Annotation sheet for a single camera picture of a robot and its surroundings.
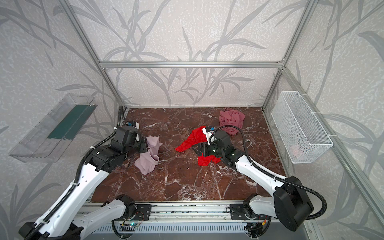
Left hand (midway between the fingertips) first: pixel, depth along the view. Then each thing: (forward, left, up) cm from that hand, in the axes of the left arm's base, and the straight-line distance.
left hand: (148, 137), depth 73 cm
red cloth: (+16, -23, -24) cm, 37 cm away
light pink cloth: (-6, +2, -13) cm, 14 cm away
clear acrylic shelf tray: (-7, +41, +6) cm, 42 cm away
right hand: (+2, -24, -7) cm, 25 cm away
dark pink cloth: (+32, -46, -21) cm, 60 cm away
